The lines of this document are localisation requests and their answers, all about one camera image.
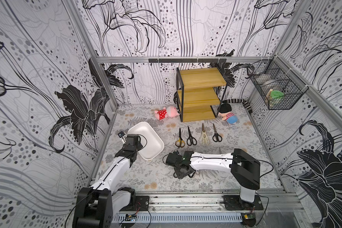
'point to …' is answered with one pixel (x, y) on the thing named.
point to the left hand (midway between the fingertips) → (137, 144)
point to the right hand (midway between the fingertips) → (182, 172)
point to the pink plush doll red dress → (171, 111)
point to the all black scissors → (191, 140)
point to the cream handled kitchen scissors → (204, 139)
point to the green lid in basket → (276, 93)
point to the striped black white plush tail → (240, 100)
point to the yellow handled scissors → (180, 142)
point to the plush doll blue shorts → (224, 113)
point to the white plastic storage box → (151, 143)
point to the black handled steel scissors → (216, 137)
